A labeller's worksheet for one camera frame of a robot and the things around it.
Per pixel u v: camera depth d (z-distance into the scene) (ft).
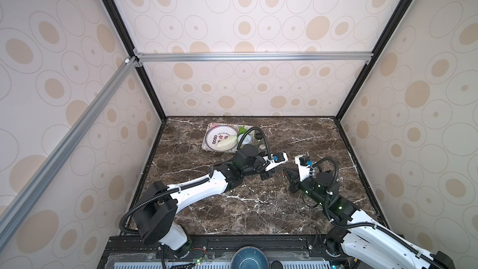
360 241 1.96
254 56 2.99
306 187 2.20
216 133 3.62
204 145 3.47
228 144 3.35
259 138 3.20
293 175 2.26
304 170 2.13
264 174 2.25
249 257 2.30
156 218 1.38
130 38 2.80
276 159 2.01
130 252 2.39
